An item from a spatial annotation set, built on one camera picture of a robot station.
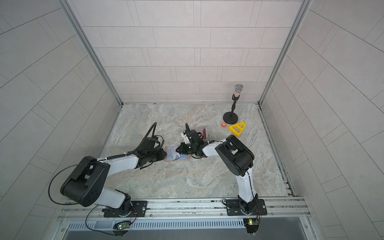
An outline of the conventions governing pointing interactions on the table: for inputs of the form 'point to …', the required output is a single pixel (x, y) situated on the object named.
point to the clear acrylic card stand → (206, 134)
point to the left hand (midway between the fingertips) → (171, 152)
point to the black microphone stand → (231, 118)
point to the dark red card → (204, 131)
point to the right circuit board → (252, 224)
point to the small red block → (223, 124)
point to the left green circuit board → (122, 225)
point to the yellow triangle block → (240, 126)
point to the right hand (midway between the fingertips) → (176, 152)
